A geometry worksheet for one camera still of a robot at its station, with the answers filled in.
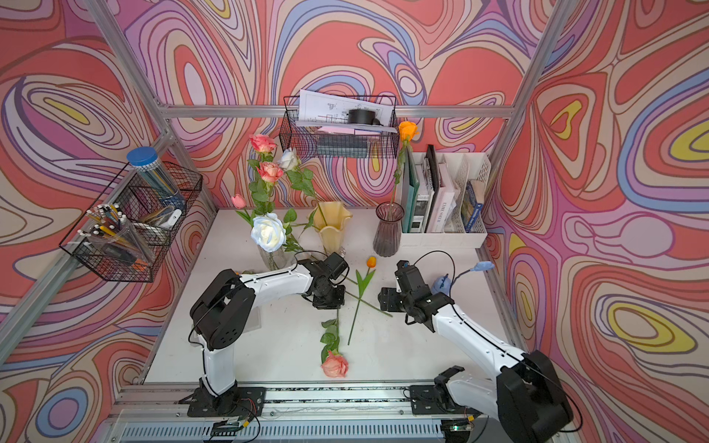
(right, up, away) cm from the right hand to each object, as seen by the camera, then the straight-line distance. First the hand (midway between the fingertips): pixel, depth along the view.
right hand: (392, 303), depth 85 cm
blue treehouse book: (+31, +31, +16) cm, 47 cm away
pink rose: (-18, -15, -9) cm, 25 cm away
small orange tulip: (-6, +11, +16) cm, 20 cm away
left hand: (-15, -3, +5) cm, 16 cm away
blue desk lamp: (+23, +13, -10) cm, 28 cm away
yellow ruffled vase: (-21, +28, +10) cm, 36 cm away
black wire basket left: (-65, +25, -12) cm, 70 cm away
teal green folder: (+6, +36, 0) cm, 36 cm away
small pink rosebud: (-46, +31, -5) cm, 56 cm away
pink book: (+18, +32, +6) cm, 38 cm away
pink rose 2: (-39, +35, -4) cm, 53 cm away
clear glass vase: (-39, +13, +13) cm, 43 cm away
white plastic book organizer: (+30, +48, +21) cm, 61 cm away
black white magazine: (+14, +39, +5) cm, 41 cm away
